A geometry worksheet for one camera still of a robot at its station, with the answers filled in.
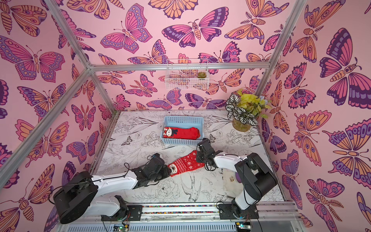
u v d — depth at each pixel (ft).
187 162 2.96
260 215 2.39
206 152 2.38
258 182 1.46
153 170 2.22
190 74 3.11
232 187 2.68
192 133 3.27
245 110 2.80
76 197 1.40
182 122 3.61
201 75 3.03
